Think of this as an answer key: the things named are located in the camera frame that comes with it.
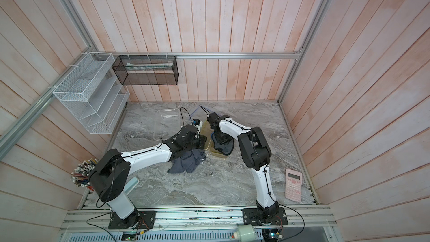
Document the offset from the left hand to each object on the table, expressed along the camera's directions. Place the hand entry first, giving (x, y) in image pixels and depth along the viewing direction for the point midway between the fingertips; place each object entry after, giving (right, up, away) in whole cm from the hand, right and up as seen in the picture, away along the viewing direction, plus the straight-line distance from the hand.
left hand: (207, 141), depth 88 cm
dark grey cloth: (-10, -11, -3) cm, 15 cm away
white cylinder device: (+16, -32, -25) cm, 44 cm away
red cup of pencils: (-56, -13, -16) cm, 59 cm away
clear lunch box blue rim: (-27, +9, +22) cm, 36 cm away
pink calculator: (+44, -21, -5) cm, 49 cm away
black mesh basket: (-39, +43, +16) cm, 60 cm away
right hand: (+12, 0, +12) cm, 18 cm away
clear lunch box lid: (-6, +15, +25) cm, 30 cm away
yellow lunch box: (0, +5, +6) cm, 7 cm away
